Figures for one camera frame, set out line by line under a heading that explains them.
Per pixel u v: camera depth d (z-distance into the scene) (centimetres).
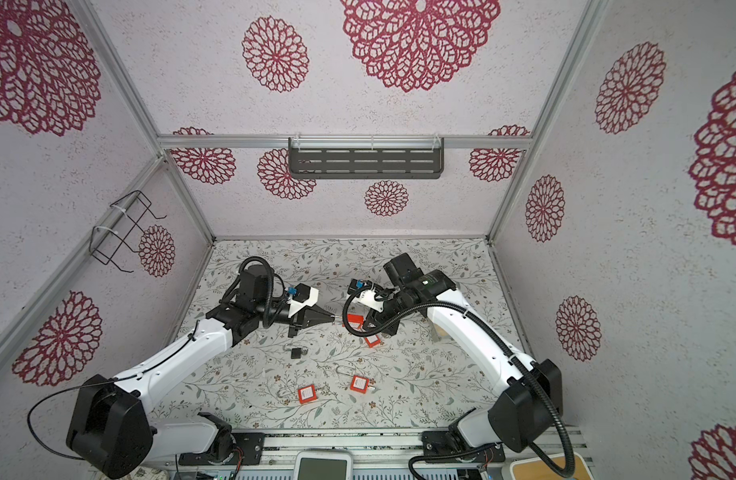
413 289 53
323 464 69
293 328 64
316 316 68
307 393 81
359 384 83
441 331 52
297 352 90
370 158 94
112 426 40
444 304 51
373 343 92
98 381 43
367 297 66
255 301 62
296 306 63
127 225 80
